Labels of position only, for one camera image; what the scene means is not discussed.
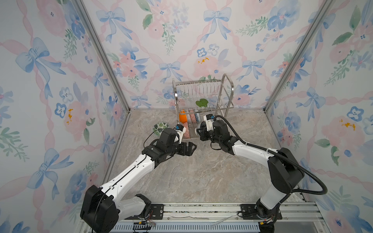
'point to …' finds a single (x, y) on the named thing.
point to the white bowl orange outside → (183, 118)
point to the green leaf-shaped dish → (203, 102)
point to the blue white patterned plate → (198, 119)
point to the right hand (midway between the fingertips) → (197, 128)
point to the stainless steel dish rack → (194, 99)
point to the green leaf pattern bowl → (158, 127)
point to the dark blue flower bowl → (198, 126)
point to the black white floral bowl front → (186, 135)
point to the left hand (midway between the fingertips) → (190, 144)
